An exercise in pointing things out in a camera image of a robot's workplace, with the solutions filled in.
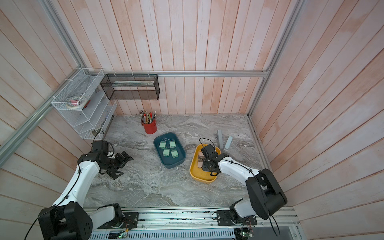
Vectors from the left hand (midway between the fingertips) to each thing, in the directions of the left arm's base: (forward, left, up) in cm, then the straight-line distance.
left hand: (129, 165), depth 81 cm
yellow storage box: (0, -39, -11) cm, 41 cm away
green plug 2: (+20, -22, -9) cm, 31 cm away
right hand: (+5, -45, -9) cm, 46 cm away
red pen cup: (+33, -5, -7) cm, 34 cm away
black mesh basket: (+52, +7, +16) cm, 54 cm away
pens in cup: (+34, -5, +3) cm, 34 cm away
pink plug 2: (+5, -40, -7) cm, 41 cm away
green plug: (+20, -15, -8) cm, 26 cm away
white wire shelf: (+17, +19, +18) cm, 31 cm away
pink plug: (+11, -41, -8) cm, 43 cm away
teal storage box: (+7, -20, -8) cm, 23 cm away
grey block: (+21, -54, -4) cm, 58 cm away
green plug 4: (+12, -24, -8) cm, 28 cm away
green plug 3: (+13, -18, -7) cm, 24 cm away
